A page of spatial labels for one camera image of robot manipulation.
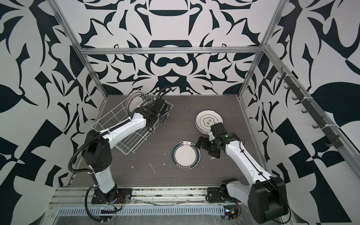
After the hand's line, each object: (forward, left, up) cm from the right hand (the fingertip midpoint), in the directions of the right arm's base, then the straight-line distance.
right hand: (200, 146), depth 82 cm
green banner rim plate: (+32, +44, +6) cm, 54 cm away
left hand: (+19, +26, +6) cm, 33 cm away
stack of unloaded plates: (+20, -5, -6) cm, 22 cm away
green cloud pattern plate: (+29, -10, -6) cm, 32 cm away
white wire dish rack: (+30, +55, -1) cm, 63 cm away
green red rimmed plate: (-1, +8, -10) cm, 13 cm away
